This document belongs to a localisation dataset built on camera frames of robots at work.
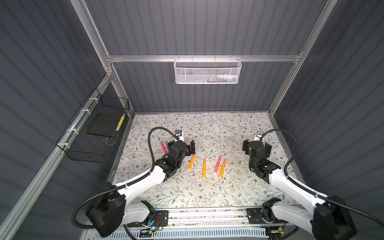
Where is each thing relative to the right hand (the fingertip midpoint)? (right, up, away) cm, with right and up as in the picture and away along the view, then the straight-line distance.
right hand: (258, 143), depth 83 cm
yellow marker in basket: (-75, +11, -5) cm, 76 cm away
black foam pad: (-82, +10, -8) cm, 83 cm away
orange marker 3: (-19, -17, +8) cm, 26 cm away
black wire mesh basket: (-86, +4, -11) cm, 87 cm away
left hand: (-41, +1, 0) cm, 41 cm away
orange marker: (-38, -13, +11) cm, 41 cm away
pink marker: (-22, -14, +9) cm, 27 cm away
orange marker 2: (-30, -16, +8) cm, 35 cm away
